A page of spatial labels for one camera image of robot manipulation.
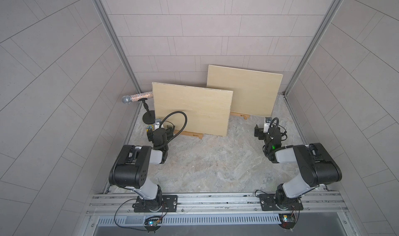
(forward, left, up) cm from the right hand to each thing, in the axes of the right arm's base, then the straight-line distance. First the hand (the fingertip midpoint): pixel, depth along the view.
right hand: (264, 123), depth 94 cm
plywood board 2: (+13, +6, +14) cm, 20 cm away
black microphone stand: (+10, +72, 0) cm, 73 cm away
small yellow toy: (+3, +71, -1) cm, 71 cm away
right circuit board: (-48, +2, -7) cm, 48 cm away
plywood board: (+1, +35, +15) cm, 38 cm away
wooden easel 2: (+7, +10, -1) cm, 12 cm away
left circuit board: (-46, +61, -1) cm, 76 cm away
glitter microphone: (+7, +76, +21) cm, 80 cm away
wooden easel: (-6, +39, 0) cm, 40 cm away
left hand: (+3, +62, +2) cm, 62 cm away
